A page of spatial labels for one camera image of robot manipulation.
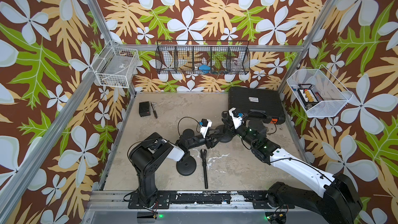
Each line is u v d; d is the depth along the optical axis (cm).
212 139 75
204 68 94
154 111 108
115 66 86
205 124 74
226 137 82
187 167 84
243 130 66
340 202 40
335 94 73
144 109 105
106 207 73
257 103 105
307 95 83
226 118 70
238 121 66
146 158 49
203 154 86
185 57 97
